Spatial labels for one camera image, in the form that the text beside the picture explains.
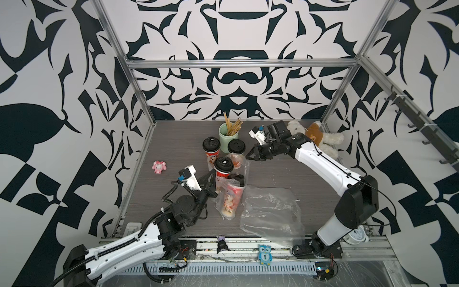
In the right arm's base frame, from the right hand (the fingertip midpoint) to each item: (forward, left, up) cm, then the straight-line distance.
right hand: (245, 154), depth 79 cm
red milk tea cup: (-4, +9, -3) cm, 11 cm away
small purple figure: (-31, +10, -19) cm, 38 cm away
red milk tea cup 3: (+8, +16, -4) cm, 18 cm away
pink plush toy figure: (+5, +44, -17) cm, 47 cm away
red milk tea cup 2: (-15, +5, -9) cm, 18 cm away
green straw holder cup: (+16, +9, -9) cm, 20 cm away
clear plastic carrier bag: (-14, +10, -3) cm, 17 cm away
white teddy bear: (+19, -48, -16) cm, 54 cm away
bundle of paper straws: (+22, +5, -7) cm, 23 cm away
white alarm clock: (-29, -45, -18) cm, 57 cm away
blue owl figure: (-35, -7, -19) cm, 41 cm away
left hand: (-10, +13, +5) cm, 17 cm away
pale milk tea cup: (+6, +3, -3) cm, 8 cm away
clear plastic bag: (-19, -12, -19) cm, 29 cm away
